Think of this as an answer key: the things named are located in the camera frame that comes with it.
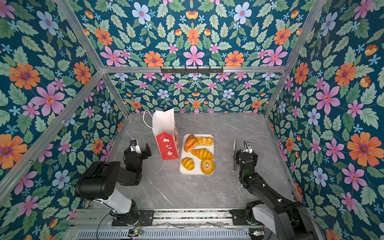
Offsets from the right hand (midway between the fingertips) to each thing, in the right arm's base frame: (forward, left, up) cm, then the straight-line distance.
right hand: (246, 150), depth 87 cm
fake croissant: (+9, +34, -5) cm, 36 cm away
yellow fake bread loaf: (+11, +24, -6) cm, 28 cm away
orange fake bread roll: (+2, +27, -7) cm, 27 cm away
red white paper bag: (+19, +52, -2) cm, 55 cm away
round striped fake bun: (-5, +35, -6) cm, 36 cm away
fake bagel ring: (-6, +23, -8) cm, 25 cm away
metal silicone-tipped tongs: (-5, +6, -9) cm, 12 cm away
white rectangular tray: (-8, +30, -9) cm, 32 cm away
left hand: (+6, +65, +1) cm, 65 cm away
